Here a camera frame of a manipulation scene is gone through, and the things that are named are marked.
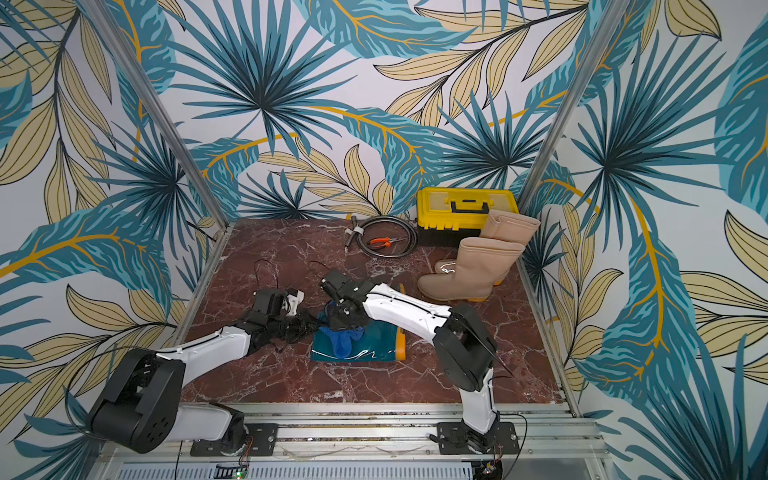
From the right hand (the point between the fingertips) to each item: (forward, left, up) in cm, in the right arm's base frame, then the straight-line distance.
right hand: (336, 323), depth 85 cm
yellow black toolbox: (+35, -35, +8) cm, 51 cm away
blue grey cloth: (-6, -2, +2) cm, 6 cm away
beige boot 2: (+21, -49, +16) cm, 56 cm away
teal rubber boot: (-4, -13, -4) cm, 14 cm away
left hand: (0, +4, -2) cm, 4 cm away
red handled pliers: (+37, -14, -7) cm, 40 cm away
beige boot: (+12, -41, +10) cm, 44 cm away
